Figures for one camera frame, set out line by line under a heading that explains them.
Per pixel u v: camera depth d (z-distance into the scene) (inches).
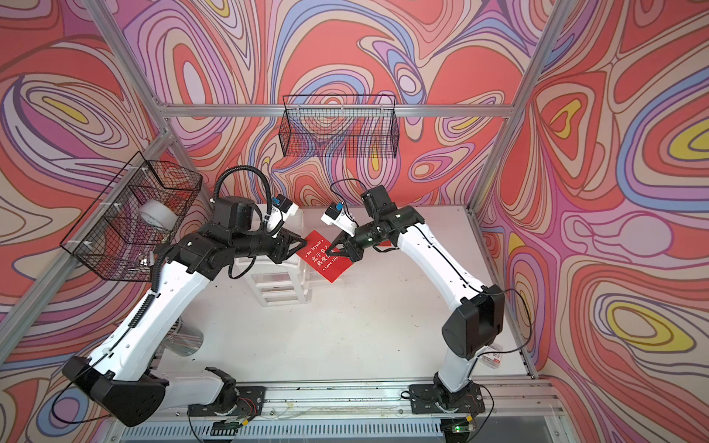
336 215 25.2
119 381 14.8
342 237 25.8
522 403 29.1
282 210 23.1
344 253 27.3
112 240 27.7
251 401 28.4
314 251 27.9
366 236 25.2
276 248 23.4
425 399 28.5
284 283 32.0
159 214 29.4
